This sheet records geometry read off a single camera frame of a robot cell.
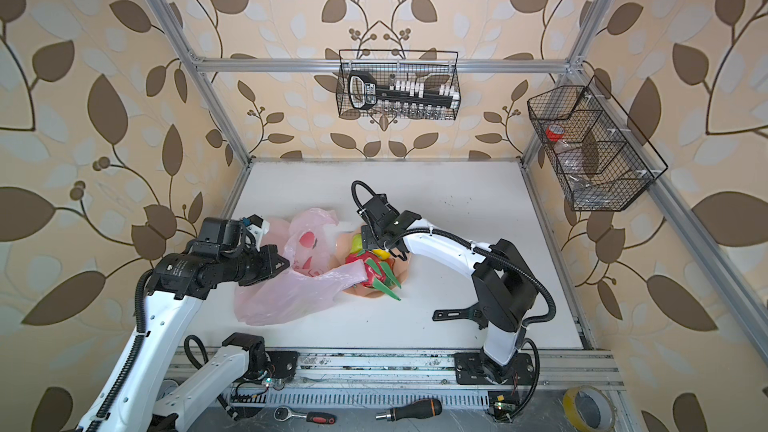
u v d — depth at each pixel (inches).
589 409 27.4
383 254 35.0
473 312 32.5
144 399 15.4
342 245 35.9
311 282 27.4
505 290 17.9
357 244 35.5
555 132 31.7
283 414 26.8
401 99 33.8
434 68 35.9
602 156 29.0
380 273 32.0
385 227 25.6
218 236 20.7
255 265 23.5
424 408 26.4
